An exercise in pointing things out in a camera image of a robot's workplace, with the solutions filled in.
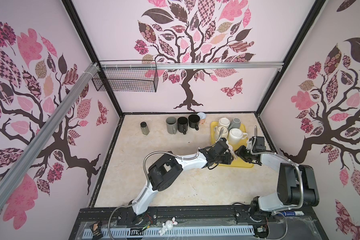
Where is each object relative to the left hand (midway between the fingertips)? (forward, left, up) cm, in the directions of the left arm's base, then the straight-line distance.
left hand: (230, 159), depth 87 cm
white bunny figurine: (-33, +36, -3) cm, 49 cm away
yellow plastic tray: (0, -5, -5) cm, 7 cm away
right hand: (+7, -6, -3) cm, 10 cm away
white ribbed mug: (+16, -6, +2) cm, 17 cm away
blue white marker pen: (-28, -24, -5) cm, 37 cm away
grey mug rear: (+27, -9, +2) cm, 28 cm away
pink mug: (+5, 0, +4) cm, 6 cm away
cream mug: (+18, +1, +1) cm, 18 cm away
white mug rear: (+29, -2, +1) cm, 29 cm away
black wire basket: (+46, +65, +27) cm, 84 cm away
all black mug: (+29, +21, +2) cm, 36 cm away
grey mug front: (+25, +37, +3) cm, 45 cm away
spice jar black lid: (+24, +56, -1) cm, 61 cm away
